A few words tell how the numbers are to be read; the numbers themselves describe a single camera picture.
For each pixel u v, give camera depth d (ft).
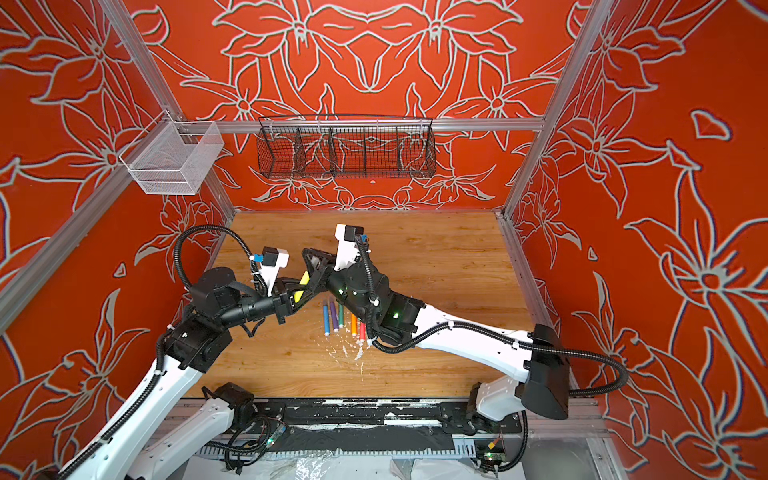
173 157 3.03
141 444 1.40
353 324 2.90
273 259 1.84
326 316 2.95
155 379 1.45
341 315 2.95
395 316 1.62
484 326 1.46
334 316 2.96
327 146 3.30
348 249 1.80
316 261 1.96
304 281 1.99
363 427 2.38
